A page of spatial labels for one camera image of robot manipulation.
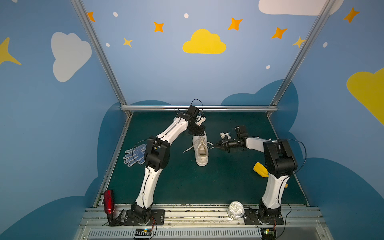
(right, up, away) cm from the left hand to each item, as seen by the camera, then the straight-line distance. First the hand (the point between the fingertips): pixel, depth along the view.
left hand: (203, 132), depth 97 cm
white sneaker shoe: (-2, -7, -5) cm, 9 cm away
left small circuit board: (-31, -49, -24) cm, 63 cm away
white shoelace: (-1, -5, -4) cm, 6 cm away
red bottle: (-51, -36, -20) cm, 65 cm away
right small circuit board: (+31, -50, -24) cm, 63 cm away
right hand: (+7, -7, -5) cm, 11 cm away
